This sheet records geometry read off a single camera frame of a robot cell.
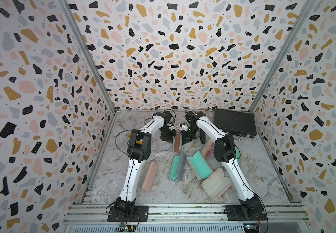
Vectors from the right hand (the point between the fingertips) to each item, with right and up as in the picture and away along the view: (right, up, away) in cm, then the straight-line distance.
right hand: (181, 143), depth 99 cm
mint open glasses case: (+11, -13, -9) cm, 19 cm away
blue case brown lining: (-3, +1, 0) cm, 3 cm away
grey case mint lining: (-3, -11, -16) cm, 20 cm away
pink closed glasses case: (-19, -16, -20) cm, 32 cm away
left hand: (-3, +1, +1) cm, 4 cm away
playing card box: (-3, +11, +10) cm, 15 cm away
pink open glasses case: (+19, -21, -16) cm, 33 cm away
